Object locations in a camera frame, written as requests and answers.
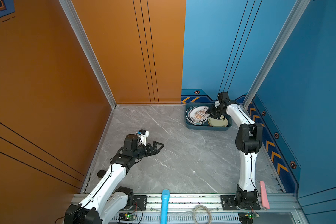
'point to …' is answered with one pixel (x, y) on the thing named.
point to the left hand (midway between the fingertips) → (158, 145)
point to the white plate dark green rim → (199, 123)
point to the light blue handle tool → (164, 199)
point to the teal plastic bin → (205, 126)
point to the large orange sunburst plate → (198, 113)
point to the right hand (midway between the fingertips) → (205, 112)
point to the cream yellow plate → (221, 122)
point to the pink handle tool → (264, 197)
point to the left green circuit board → (127, 217)
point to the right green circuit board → (250, 215)
